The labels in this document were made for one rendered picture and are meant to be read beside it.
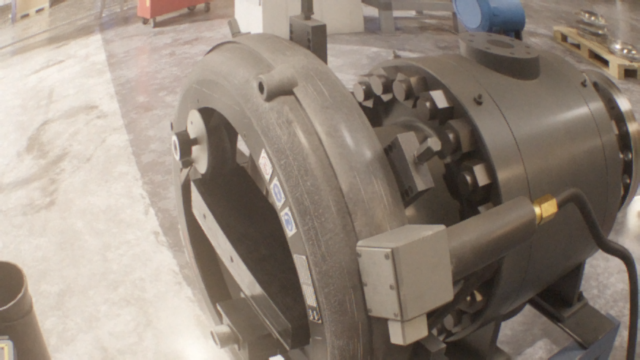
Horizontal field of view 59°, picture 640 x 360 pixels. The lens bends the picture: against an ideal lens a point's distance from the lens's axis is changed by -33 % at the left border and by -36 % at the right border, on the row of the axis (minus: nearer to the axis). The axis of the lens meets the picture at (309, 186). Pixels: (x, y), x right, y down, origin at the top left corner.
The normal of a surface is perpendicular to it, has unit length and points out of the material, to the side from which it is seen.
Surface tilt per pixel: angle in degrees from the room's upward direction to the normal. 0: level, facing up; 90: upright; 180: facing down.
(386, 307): 90
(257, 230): 13
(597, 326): 0
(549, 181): 65
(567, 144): 53
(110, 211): 0
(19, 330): 93
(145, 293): 0
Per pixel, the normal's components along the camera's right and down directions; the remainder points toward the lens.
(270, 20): 0.36, 0.38
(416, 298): 0.40, -0.02
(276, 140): -0.66, -0.07
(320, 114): 0.21, -0.54
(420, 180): 0.32, -0.32
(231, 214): 0.05, -0.80
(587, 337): -0.05, -0.91
